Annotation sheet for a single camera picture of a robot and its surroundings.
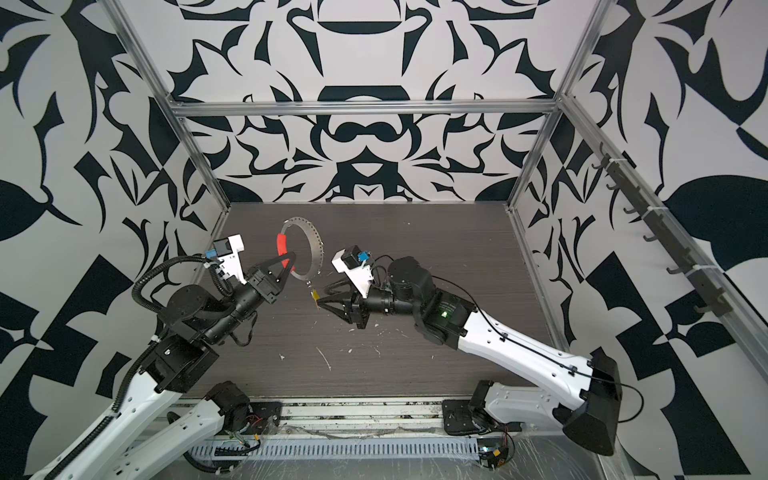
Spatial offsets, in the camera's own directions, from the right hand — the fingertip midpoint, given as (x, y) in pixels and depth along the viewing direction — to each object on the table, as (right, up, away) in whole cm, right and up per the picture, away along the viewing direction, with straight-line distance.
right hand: (324, 296), depth 59 cm
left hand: (-6, +9, 0) cm, 11 cm away
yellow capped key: (-3, -1, +6) cm, 7 cm away
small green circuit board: (+37, -40, +12) cm, 56 cm away
